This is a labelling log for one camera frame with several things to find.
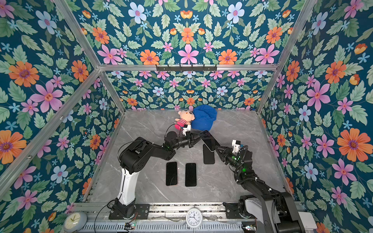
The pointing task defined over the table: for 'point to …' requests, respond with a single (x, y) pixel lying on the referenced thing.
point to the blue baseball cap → (204, 116)
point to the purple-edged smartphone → (171, 174)
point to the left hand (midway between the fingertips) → (204, 134)
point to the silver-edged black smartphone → (209, 140)
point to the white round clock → (194, 218)
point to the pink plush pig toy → (186, 117)
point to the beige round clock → (75, 221)
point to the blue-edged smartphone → (190, 174)
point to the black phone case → (208, 156)
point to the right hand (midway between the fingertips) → (215, 147)
